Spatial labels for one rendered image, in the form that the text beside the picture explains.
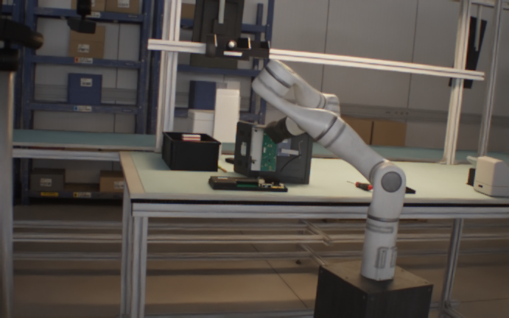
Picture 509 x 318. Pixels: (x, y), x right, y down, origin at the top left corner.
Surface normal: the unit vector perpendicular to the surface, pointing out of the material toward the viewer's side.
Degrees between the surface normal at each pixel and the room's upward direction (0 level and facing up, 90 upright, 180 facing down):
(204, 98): 90
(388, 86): 90
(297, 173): 90
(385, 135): 90
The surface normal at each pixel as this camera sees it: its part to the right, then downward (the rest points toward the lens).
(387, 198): -0.07, 0.19
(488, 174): -0.98, -0.04
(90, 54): 0.25, 0.18
